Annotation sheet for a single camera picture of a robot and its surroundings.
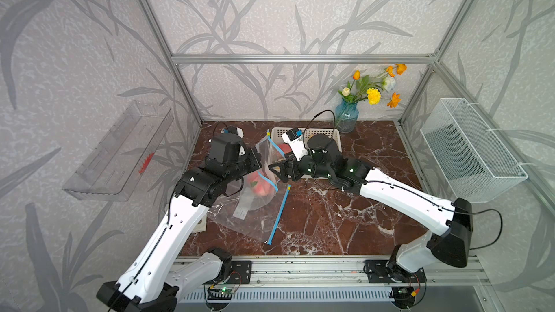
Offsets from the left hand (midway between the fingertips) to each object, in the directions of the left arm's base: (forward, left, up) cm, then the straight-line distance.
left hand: (263, 155), depth 68 cm
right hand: (-1, -4, -1) cm, 5 cm away
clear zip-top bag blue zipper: (-6, +6, -29) cm, 30 cm away
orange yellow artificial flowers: (+38, -45, -2) cm, 59 cm away
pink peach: (-2, +2, -19) cm, 19 cm away
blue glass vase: (+40, -37, -20) cm, 58 cm away
